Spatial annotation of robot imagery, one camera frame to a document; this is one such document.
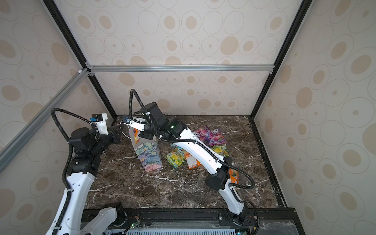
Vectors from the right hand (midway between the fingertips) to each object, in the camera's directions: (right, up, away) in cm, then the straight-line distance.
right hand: (139, 124), depth 68 cm
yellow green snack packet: (+14, -20, +24) cm, 34 cm away
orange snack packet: (+25, -23, +23) cm, 41 cm away
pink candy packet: (+42, -9, +33) cm, 54 cm away
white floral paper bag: (+1, -14, +9) cm, 17 cm away
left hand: (-6, 0, -1) cm, 6 cm away
